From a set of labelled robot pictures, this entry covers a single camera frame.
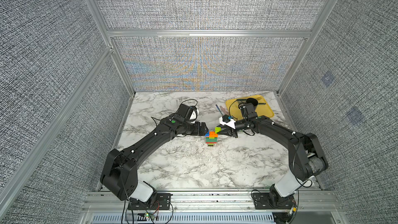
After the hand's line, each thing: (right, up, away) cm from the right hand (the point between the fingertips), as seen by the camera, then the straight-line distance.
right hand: (218, 125), depth 85 cm
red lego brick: (-4, -12, +8) cm, 14 cm away
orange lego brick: (-3, -5, -1) cm, 6 cm away
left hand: (-8, -2, -4) cm, 9 cm away
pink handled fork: (+7, +8, +25) cm, 27 cm away
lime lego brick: (-1, -2, -3) cm, 3 cm away
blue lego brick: (-6, -5, -3) cm, 8 cm away
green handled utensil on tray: (+23, +15, +34) cm, 44 cm away
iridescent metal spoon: (+4, +6, +21) cm, 23 cm away
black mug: (+25, +14, +18) cm, 34 cm away
